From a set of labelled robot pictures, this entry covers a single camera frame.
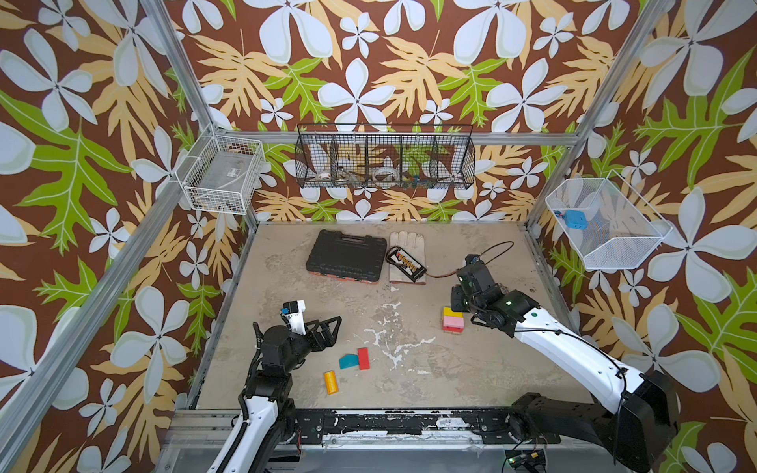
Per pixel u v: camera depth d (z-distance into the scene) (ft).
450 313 2.39
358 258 3.44
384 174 3.23
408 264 3.43
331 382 2.64
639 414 1.25
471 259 2.34
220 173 2.83
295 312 2.39
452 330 2.96
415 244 3.65
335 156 3.16
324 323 2.39
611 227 2.67
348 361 2.80
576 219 2.84
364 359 2.83
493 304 1.90
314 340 2.35
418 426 2.46
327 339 2.38
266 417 1.80
